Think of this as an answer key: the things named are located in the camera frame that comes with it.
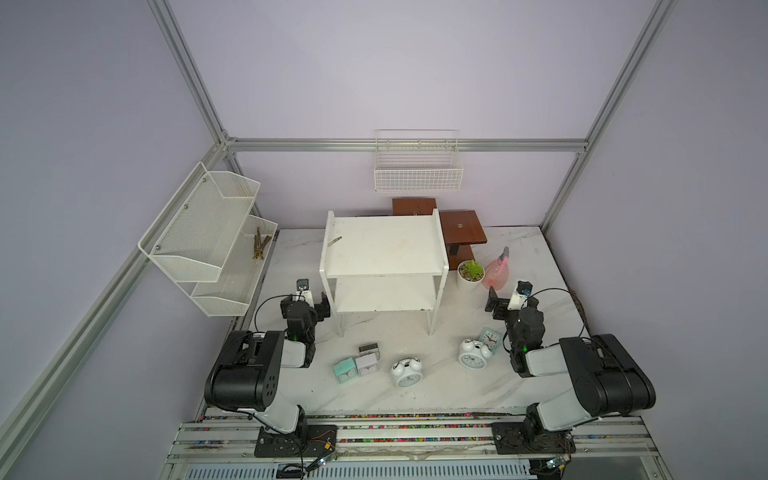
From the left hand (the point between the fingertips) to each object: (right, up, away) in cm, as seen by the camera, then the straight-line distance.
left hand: (307, 297), depth 95 cm
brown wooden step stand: (+51, +23, +6) cm, 56 cm away
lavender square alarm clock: (+20, -17, -13) cm, 29 cm away
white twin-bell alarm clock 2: (+50, -14, -14) cm, 54 cm away
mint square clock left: (+15, -18, -14) cm, 27 cm away
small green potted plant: (+53, +7, +1) cm, 54 cm away
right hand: (+64, +2, -3) cm, 64 cm away
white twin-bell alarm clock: (+32, -18, -18) cm, 40 cm away
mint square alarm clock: (+58, -12, -5) cm, 59 cm away
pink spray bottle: (+62, +8, +2) cm, 63 cm away
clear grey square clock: (+21, -14, -10) cm, 27 cm away
